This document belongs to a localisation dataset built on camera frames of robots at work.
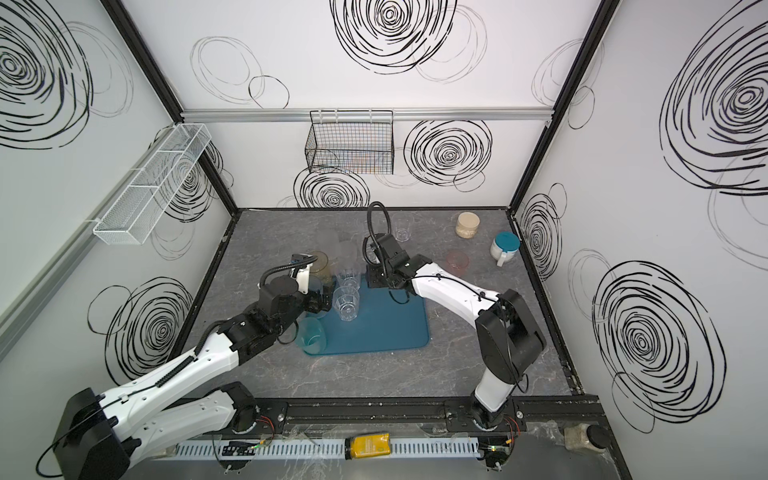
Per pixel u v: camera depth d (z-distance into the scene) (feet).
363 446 2.19
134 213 2.40
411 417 2.46
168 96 2.83
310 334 2.71
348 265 3.25
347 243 3.35
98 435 1.25
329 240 3.35
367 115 2.97
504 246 3.32
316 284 2.37
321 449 2.28
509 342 1.46
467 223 3.56
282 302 1.87
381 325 2.97
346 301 2.94
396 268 2.18
